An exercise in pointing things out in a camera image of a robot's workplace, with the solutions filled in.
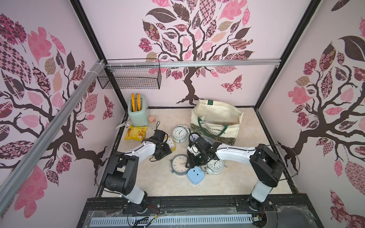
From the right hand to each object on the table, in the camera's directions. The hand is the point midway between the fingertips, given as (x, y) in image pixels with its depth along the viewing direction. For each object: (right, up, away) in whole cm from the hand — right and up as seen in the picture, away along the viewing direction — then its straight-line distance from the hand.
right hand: (189, 164), depth 85 cm
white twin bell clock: (-6, +17, +14) cm, 23 cm away
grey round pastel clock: (-7, 0, +2) cm, 7 cm away
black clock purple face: (+4, +15, +14) cm, 21 cm away
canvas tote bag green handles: (+21, +27, +20) cm, 40 cm away
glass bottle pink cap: (-26, +27, +15) cm, 40 cm away
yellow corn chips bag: (-37, +17, +15) cm, 44 cm away
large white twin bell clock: (+16, -1, -1) cm, 16 cm away
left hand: (-14, +3, +7) cm, 16 cm away
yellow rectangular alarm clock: (-12, +11, +11) cm, 20 cm away
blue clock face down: (+4, -6, -3) cm, 7 cm away
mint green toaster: (-35, +28, +15) cm, 47 cm away
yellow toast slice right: (-35, +40, +12) cm, 54 cm away
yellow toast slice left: (-38, +39, +10) cm, 56 cm away
